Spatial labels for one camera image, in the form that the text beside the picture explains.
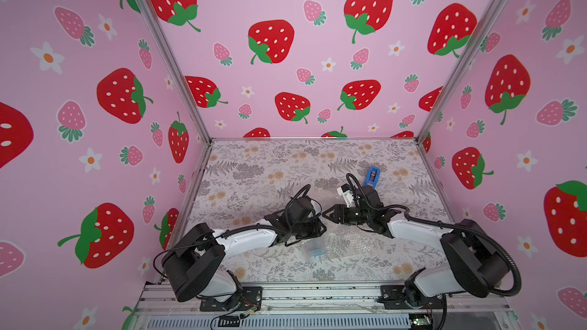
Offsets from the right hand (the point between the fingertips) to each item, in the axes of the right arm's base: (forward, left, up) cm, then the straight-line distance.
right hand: (323, 219), depth 83 cm
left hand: (-3, -2, -1) cm, 4 cm away
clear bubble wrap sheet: (-4, -8, -9) cm, 13 cm away
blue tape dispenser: (+22, -20, -6) cm, 30 cm away
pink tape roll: (+25, -22, -4) cm, 34 cm away
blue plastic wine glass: (-10, +3, -5) cm, 11 cm away
